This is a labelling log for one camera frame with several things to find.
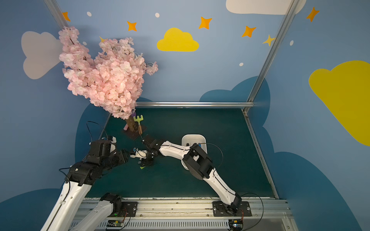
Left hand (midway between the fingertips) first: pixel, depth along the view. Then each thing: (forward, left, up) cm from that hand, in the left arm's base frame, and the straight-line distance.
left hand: (125, 152), depth 73 cm
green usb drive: (0, -4, -20) cm, 20 cm away
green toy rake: (+40, +8, -20) cm, 45 cm away
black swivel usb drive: (+3, -1, -20) cm, 20 cm away
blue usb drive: (+18, -41, -21) cm, 50 cm away
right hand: (+4, -5, -19) cm, 20 cm away
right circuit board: (-28, -58, -22) cm, 68 cm away
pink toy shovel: (+30, +15, -19) cm, 38 cm away
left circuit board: (-29, +4, -22) cm, 36 cm away
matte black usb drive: (+18, -32, -21) cm, 42 cm away
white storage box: (+19, -33, -17) cm, 42 cm away
